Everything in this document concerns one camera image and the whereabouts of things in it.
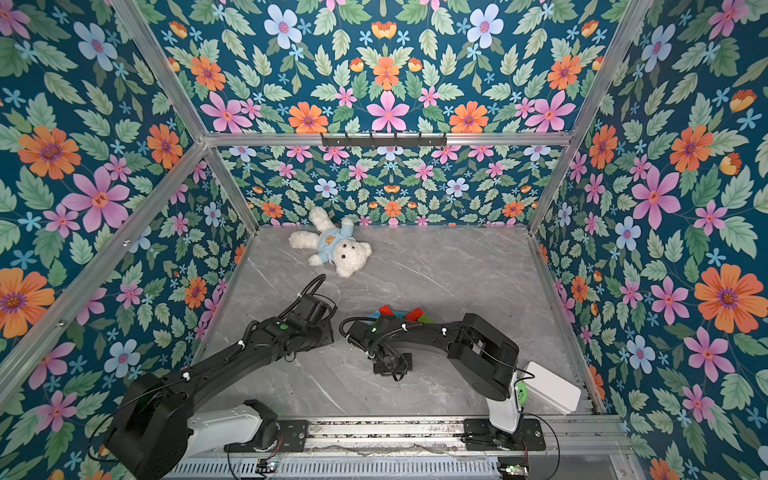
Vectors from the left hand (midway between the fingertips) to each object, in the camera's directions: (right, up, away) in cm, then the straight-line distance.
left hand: (334, 333), depth 86 cm
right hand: (+18, -9, -2) cm, 20 cm away
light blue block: (+12, +4, +6) cm, 14 cm away
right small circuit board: (+47, -28, -16) cm, 57 cm away
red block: (+15, +5, +8) cm, 18 cm away
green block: (+27, +2, +7) cm, 28 cm away
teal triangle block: (+19, +4, +9) cm, 22 cm away
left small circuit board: (-13, -29, -15) cm, 35 cm away
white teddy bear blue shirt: (-3, +27, +16) cm, 31 cm away
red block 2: (+24, +4, +5) cm, 25 cm away
